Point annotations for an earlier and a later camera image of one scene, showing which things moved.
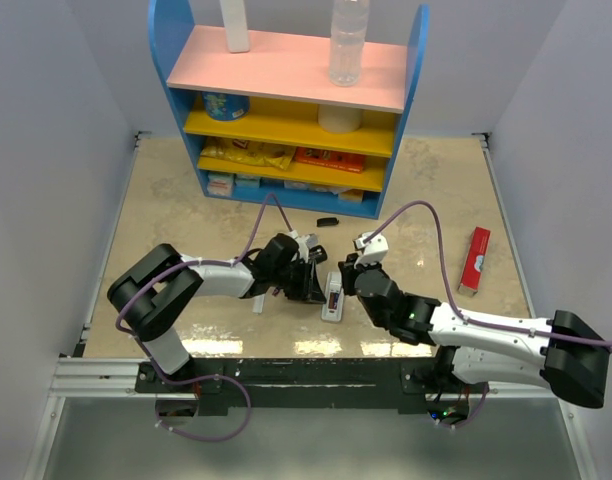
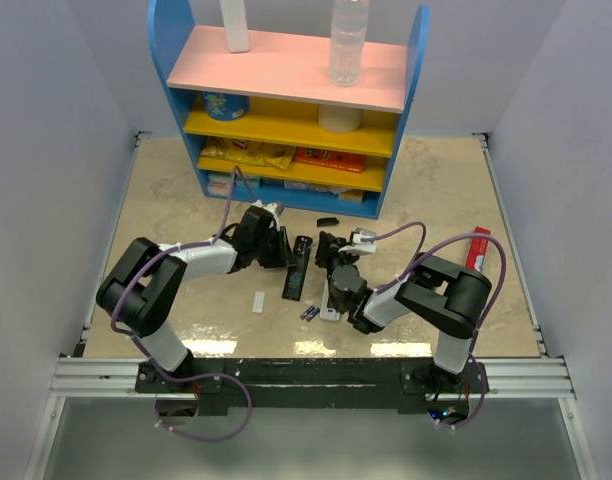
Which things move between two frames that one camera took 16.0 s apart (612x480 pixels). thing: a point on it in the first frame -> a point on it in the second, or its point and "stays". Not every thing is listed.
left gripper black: x=309 y=288 -> x=284 y=256
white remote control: x=332 y=308 stays
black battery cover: x=321 y=222 stays
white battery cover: x=258 y=304 stays
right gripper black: x=350 y=271 -> x=328 y=250
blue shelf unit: x=267 y=125 stays
